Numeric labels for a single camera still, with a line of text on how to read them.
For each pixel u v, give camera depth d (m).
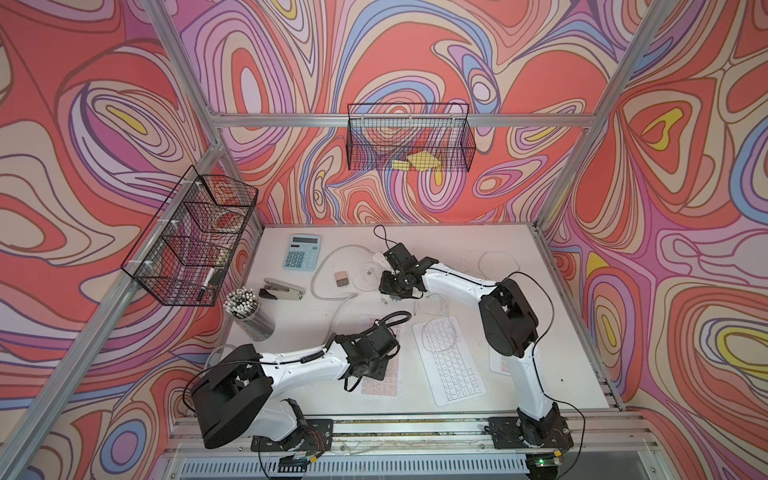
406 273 0.75
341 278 1.02
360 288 1.01
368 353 0.65
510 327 0.54
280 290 0.96
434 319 0.94
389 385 0.81
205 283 0.72
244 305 0.77
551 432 0.64
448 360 0.85
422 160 0.91
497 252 1.12
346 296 1.00
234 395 0.43
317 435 0.72
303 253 1.08
